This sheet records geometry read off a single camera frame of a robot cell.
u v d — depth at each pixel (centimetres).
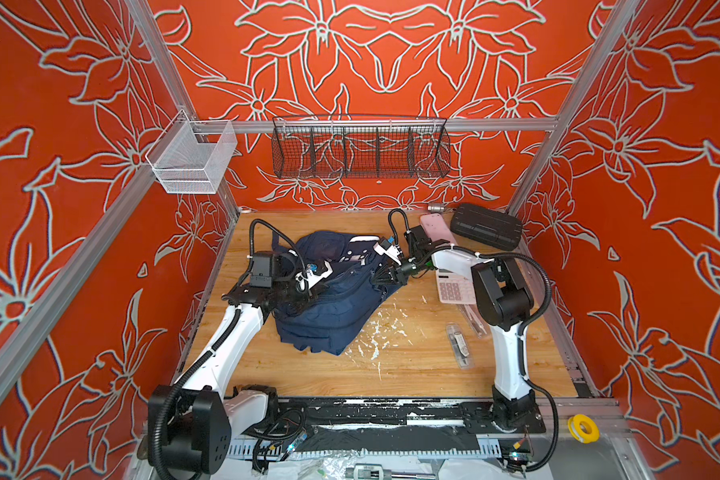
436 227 110
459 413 73
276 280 66
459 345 83
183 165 89
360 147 98
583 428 71
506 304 56
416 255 79
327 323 77
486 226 107
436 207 117
